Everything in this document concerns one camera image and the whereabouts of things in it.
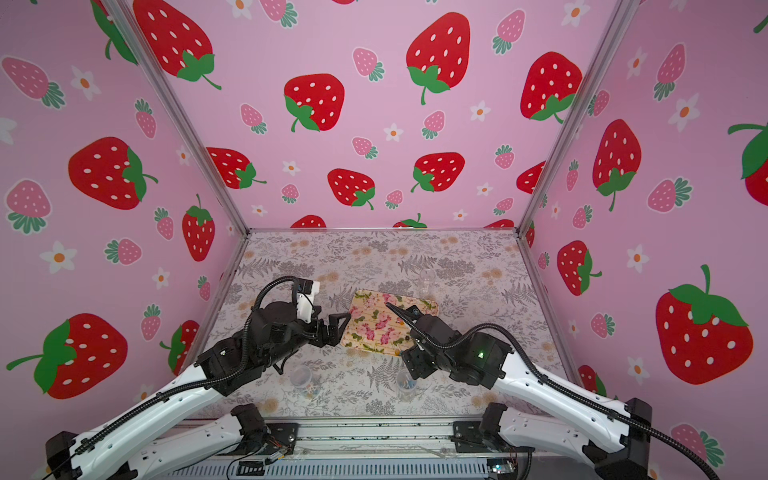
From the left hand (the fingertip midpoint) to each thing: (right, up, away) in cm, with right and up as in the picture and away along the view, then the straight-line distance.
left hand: (339, 312), depth 70 cm
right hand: (+17, -11, +1) cm, 21 cm away
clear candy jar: (-13, -21, +12) cm, 27 cm away
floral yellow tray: (+7, -9, +23) cm, 26 cm away
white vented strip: (-2, -38, 0) cm, 38 cm away
